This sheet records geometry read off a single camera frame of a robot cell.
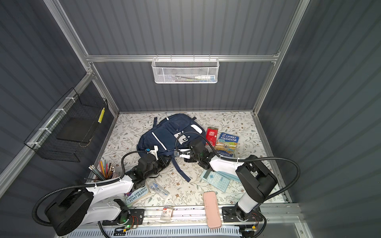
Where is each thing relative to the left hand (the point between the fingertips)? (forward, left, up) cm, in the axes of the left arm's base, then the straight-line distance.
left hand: (173, 157), depth 84 cm
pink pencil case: (-26, -20, -8) cm, 34 cm away
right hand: (+7, -9, -1) cm, 11 cm away
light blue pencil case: (-10, -32, -8) cm, 34 cm away
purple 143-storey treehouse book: (-17, +22, -9) cm, 30 cm away
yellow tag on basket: (+20, +40, +15) cm, 48 cm away
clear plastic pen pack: (-15, +8, -9) cm, 20 cm away
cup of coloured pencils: (-6, +37, -1) cm, 37 cm away
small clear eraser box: (-27, +4, -9) cm, 29 cm away
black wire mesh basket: (+4, +51, +19) cm, 55 cm away
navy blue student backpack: (+19, +2, -5) cm, 20 cm away
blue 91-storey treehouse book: (+11, -34, -7) cm, 37 cm away
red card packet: (+21, -26, -9) cm, 34 cm away
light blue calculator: (-11, -24, -9) cm, 28 cm away
